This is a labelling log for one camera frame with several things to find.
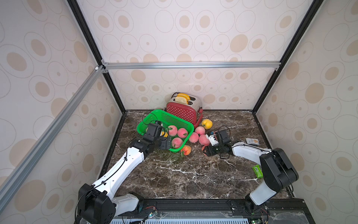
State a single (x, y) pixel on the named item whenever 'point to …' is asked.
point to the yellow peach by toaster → (207, 123)
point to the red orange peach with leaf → (186, 150)
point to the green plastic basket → (166, 119)
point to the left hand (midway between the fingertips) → (166, 139)
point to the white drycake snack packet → (253, 141)
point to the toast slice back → (187, 97)
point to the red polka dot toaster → (193, 111)
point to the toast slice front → (181, 99)
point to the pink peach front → (173, 132)
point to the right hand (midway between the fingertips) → (206, 151)
